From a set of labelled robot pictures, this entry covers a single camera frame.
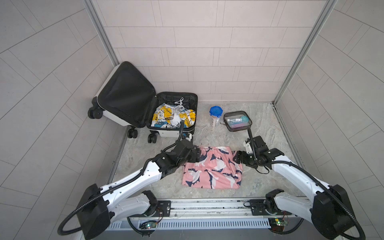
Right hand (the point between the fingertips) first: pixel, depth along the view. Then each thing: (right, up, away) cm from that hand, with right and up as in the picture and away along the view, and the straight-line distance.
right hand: (236, 161), depth 82 cm
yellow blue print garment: (-43, +25, +18) cm, 53 cm away
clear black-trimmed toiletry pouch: (+6, +22, +22) cm, 32 cm away
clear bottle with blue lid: (-10, +28, +14) cm, 33 cm away
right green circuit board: (+15, -25, -15) cm, 32 cm away
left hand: (-20, +7, -5) cm, 22 cm away
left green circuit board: (-43, -22, -18) cm, 52 cm away
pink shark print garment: (-12, -4, +1) cm, 13 cm away
